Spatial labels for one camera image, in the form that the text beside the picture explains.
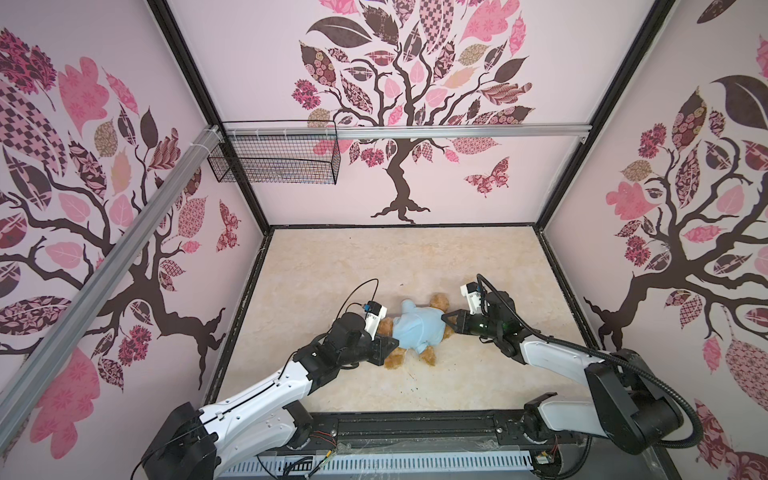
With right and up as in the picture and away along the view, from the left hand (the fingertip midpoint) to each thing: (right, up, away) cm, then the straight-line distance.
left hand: (397, 350), depth 77 cm
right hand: (+14, +8, +9) cm, 19 cm away
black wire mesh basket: (-48, +65, +45) cm, 93 cm away
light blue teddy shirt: (+6, +5, +4) cm, 9 cm away
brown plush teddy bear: (-1, -2, +1) cm, 2 cm away
